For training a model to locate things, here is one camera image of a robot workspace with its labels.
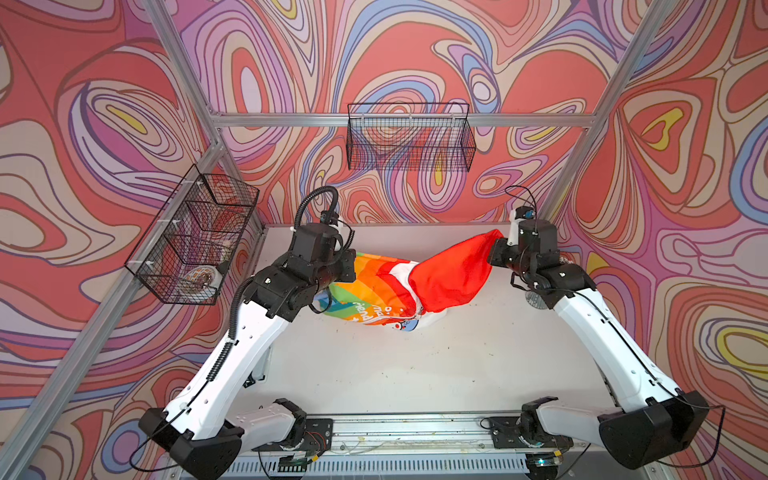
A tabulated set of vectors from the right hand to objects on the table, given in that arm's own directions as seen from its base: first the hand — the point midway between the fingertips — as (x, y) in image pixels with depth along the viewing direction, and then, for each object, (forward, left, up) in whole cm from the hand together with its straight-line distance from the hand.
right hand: (494, 250), depth 77 cm
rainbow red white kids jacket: (-7, +22, -10) cm, 25 cm away
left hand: (-5, +35, +6) cm, 36 cm away
